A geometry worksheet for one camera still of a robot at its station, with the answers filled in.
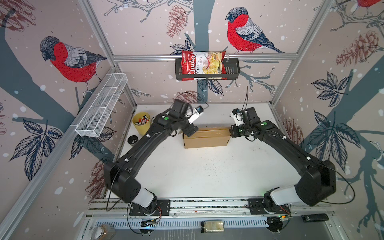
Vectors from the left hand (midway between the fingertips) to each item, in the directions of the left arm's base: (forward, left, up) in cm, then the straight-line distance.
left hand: (191, 121), depth 77 cm
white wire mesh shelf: (-1, +47, +4) cm, 48 cm away
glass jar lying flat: (-43, -10, -22) cm, 49 cm away
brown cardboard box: (-4, -9, -10) cm, 14 cm away
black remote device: (-41, -58, -22) cm, 74 cm away
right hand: (-1, -21, -9) cm, 23 cm away
